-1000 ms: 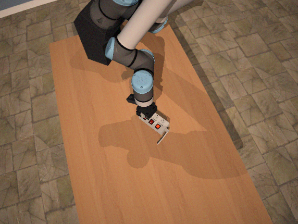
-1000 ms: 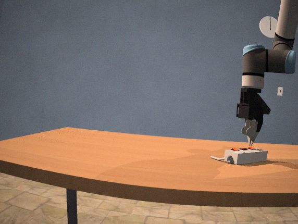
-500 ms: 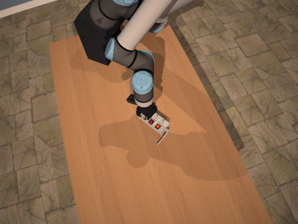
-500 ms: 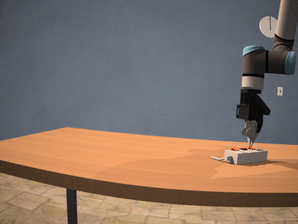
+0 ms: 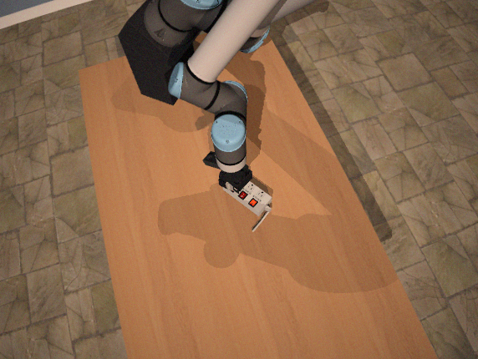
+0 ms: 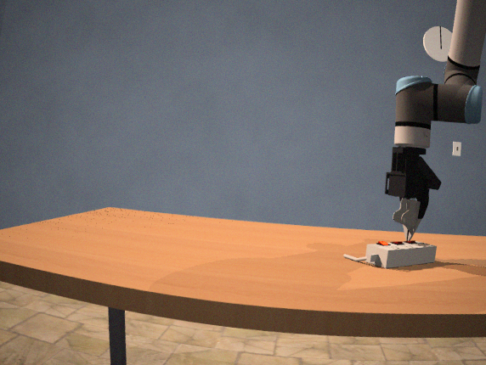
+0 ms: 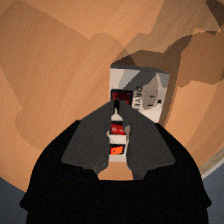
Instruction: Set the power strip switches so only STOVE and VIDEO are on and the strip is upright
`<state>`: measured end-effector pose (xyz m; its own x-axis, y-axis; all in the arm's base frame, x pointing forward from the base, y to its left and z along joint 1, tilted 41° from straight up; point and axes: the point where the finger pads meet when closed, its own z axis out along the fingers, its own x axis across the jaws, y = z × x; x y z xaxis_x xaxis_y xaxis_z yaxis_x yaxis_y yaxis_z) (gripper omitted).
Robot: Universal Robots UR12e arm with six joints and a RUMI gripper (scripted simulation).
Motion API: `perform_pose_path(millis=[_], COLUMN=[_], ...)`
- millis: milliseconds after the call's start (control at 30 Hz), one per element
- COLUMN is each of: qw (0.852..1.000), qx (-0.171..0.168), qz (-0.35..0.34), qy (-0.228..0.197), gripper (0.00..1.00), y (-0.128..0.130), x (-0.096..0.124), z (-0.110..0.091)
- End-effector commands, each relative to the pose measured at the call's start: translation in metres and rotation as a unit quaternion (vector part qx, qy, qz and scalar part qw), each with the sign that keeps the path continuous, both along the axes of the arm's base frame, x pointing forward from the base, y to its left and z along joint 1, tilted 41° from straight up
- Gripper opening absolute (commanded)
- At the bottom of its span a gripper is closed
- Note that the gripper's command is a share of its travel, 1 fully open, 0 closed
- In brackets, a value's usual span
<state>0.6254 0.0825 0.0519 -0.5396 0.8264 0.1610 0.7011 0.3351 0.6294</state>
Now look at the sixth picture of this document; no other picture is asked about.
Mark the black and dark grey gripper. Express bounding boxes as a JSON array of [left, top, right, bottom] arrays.
[[385, 147, 429, 241]]

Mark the beige power strip panel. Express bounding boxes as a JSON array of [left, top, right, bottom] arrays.
[[353, 240, 437, 268]]

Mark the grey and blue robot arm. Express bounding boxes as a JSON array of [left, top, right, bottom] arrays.
[[394, 0, 486, 149]]

